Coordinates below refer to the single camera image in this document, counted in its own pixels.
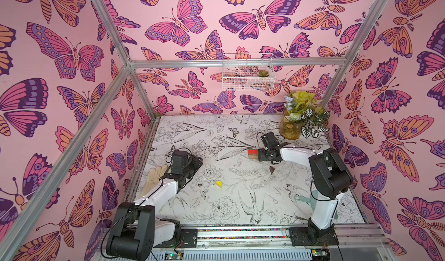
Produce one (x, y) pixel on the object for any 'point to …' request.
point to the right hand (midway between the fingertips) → (266, 153)
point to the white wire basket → (248, 72)
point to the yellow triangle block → (219, 183)
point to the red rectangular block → (252, 151)
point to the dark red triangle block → (272, 169)
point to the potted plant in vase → (301, 115)
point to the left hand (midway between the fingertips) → (202, 158)
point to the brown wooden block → (253, 156)
